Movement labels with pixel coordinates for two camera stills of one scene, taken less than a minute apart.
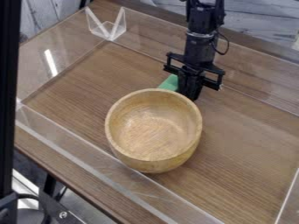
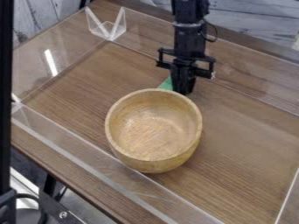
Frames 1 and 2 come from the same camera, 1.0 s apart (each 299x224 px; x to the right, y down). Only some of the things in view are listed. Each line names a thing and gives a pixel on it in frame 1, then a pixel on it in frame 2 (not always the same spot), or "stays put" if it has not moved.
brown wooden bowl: [153, 127] stays put
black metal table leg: [50, 185] stays put
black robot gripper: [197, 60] → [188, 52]
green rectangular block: [170, 82] stays put
